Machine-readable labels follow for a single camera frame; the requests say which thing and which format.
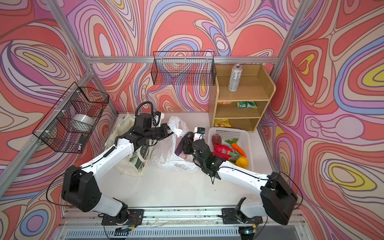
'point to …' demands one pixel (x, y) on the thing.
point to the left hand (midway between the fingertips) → (177, 129)
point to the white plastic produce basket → (240, 136)
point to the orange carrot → (236, 147)
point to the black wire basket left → (67, 126)
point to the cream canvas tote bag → (135, 164)
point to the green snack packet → (246, 104)
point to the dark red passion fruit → (216, 139)
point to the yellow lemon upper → (242, 162)
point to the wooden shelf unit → (240, 95)
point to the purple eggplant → (187, 137)
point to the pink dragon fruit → (223, 152)
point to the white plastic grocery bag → (164, 151)
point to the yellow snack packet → (222, 123)
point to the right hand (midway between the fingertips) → (185, 142)
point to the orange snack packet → (224, 103)
